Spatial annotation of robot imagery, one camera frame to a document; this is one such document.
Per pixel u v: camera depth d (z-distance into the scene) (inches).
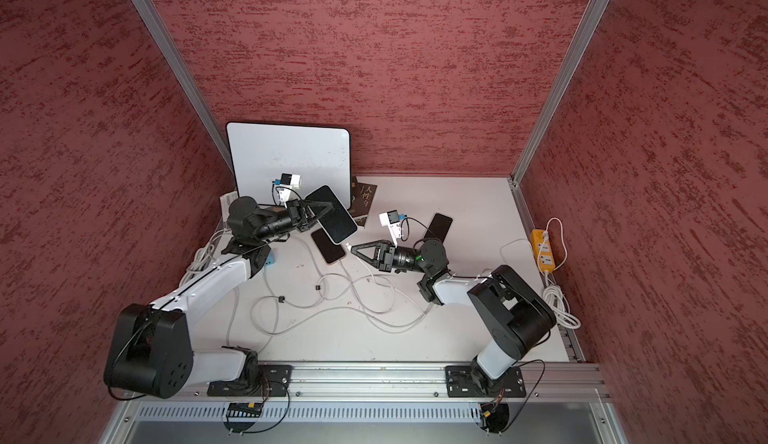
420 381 29.8
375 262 27.3
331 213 28.1
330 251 38.5
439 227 40.7
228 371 24.7
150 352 16.6
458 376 29.1
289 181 28.0
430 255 24.9
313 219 27.4
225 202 43.6
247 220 24.0
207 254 38.5
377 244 27.8
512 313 18.3
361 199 44.4
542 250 37.3
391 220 27.6
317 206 28.3
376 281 36.9
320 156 37.5
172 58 33.5
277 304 34.4
